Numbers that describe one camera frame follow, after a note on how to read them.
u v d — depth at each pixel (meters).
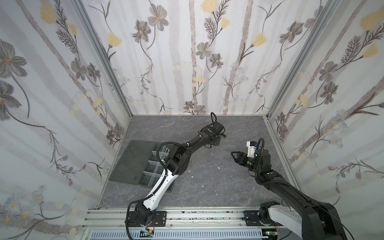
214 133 0.79
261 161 0.65
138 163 0.91
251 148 0.78
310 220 0.41
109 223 0.73
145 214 0.63
